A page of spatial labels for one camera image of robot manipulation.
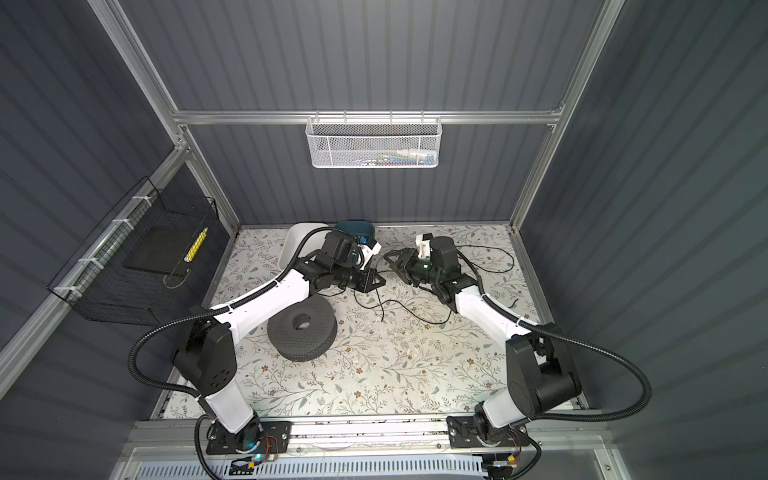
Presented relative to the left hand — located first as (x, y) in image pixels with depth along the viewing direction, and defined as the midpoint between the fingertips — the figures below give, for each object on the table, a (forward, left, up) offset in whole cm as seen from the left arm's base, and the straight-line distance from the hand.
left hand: (386, 281), depth 83 cm
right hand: (+3, -1, +5) cm, 6 cm away
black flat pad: (+5, +56, +11) cm, 58 cm away
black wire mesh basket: (-7, +64, +14) cm, 66 cm away
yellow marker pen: (+7, +50, +10) cm, 51 cm away
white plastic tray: (+34, +34, -15) cm, 50 cm away
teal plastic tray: (+32, +9, -10) cm, 35 cm away
